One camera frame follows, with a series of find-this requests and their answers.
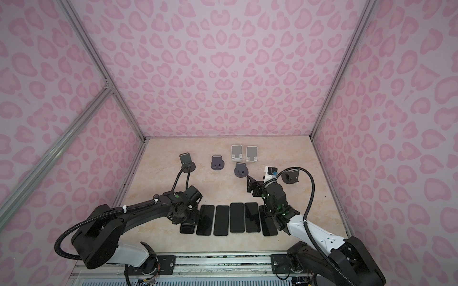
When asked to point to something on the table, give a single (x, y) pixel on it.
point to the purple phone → (187, 228)
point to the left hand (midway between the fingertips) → (193, 218)
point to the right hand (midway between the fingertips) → (254, 176)
